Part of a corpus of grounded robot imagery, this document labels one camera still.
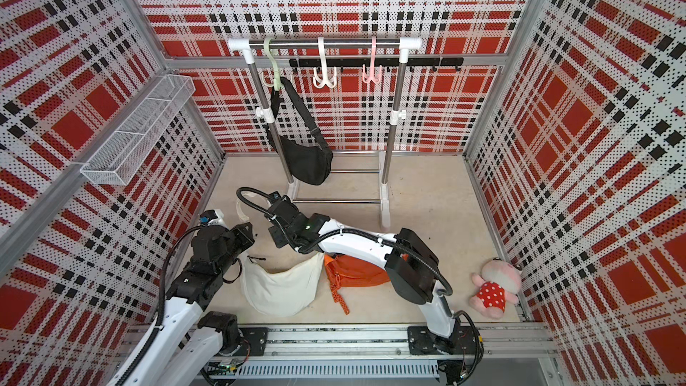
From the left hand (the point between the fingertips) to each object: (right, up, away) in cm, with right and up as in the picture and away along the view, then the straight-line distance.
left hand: (256, 224), depth 80 cm
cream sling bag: (+9, -20, -3) cm, 22 cm away
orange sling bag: (+28, -15, +2) cm, 32 cm away
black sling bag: (+14, +20, +14) cm, 28 cm away
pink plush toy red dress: (+74, -17, -2) cm, 76 cm away
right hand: (+8, -1, +1) cm, 8 cm away
